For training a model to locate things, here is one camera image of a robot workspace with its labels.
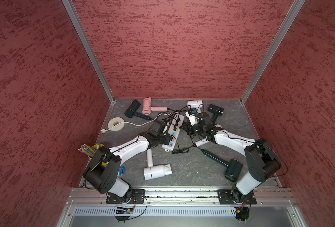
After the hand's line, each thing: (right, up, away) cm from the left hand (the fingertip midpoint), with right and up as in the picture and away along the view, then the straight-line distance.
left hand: (168, 140), depth 88 cm
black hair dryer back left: (-28, +19, +18) cm, 39 cm away
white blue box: (-27, -17, -7) cm, 33 cm away
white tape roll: (-42, +10, +17) cm, 47 cm away
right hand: (+9, +7, +1) cm, 12 cm away
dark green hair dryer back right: (+38, +19, +20) cm, 47 cm away
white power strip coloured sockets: (+4, +8, +9) cm, 12 cm away
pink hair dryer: (-17, +21, +21) cm, 35 cm away
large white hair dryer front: (-8, -16, -11) cm, 21 cm away
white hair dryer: (+22, +24, +22) cm, 40 cm away
